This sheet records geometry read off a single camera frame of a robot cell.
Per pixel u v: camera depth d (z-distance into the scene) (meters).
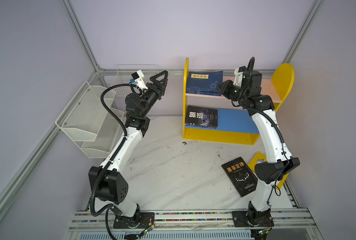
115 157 0.46
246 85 0.54
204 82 0.75
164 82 0.57
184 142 1.04
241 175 0.88
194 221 0.75
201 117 0.96
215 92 0.72
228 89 0.63
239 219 0.73
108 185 0.43
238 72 0.65
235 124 0.92
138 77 0.59
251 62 0.55
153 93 0.59
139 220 0.72
